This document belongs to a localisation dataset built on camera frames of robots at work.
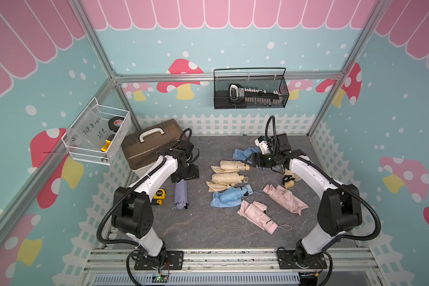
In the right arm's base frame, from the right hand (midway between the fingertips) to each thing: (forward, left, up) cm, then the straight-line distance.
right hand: (250, 161), depth 87 cm
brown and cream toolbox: (+3, +53, +6) cm, 54 cm away
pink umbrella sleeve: (-15, -17, -11) cm, 25 cm away
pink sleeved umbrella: (-21, -1, -12) cm, 25 cm away
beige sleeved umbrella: (+6, +9, -12) cm, 16 cm away
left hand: (-8, +30, -5) cm, 32 cm away
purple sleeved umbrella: (-12, +35, -12) cm, 39 cm away
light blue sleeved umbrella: (-13, +9, -13) cm, 20 cm away
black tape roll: (+9, +62, +18) cm, 65 cm away
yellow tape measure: (-11, +47, -14) cm, 50 cm away
